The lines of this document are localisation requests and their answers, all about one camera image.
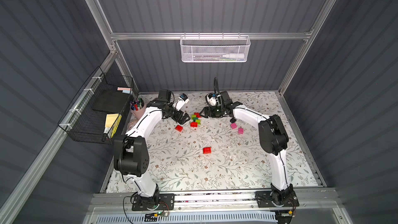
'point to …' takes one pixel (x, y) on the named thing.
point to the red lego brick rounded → (207, 150)
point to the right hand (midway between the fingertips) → (205, 113)
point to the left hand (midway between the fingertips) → (181, 113)
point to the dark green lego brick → (195, 118)
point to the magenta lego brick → (233, 125)
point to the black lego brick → (232, 120)
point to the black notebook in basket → (111, 100)
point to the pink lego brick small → (241, 130)
